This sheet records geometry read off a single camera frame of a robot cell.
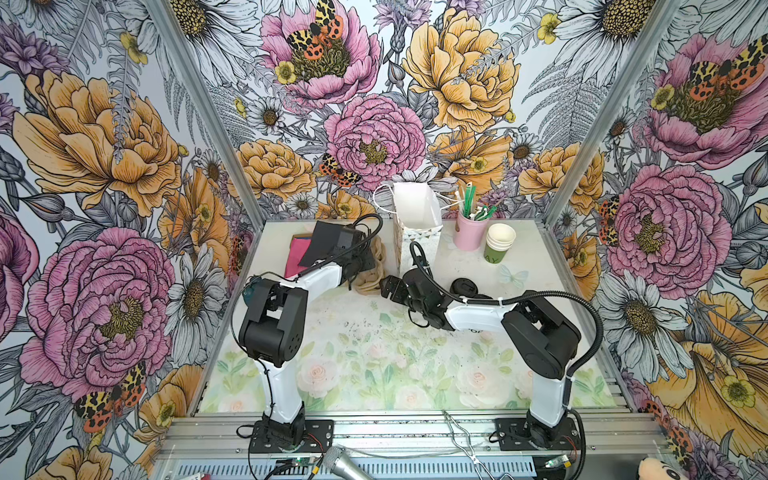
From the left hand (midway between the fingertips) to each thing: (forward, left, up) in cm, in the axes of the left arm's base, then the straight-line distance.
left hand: (368, 264), depth 99 cm
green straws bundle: (+17, -35, +7) cm, 40 cm away
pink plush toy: (-55, -64, 0) cm, 84 cm away
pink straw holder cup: (+12, -36, +1) cm, 38 cm away
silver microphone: (-53, +4, -4) cm, 53 cm away
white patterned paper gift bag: (+20, -18, +1) cm, 27 cm away
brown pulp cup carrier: (-7, 0, 0) cm, 7 cm away
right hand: (-10, -7, -1) cm, 13 cm away
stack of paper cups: (+5, -43, +5) cm, 44 cm away
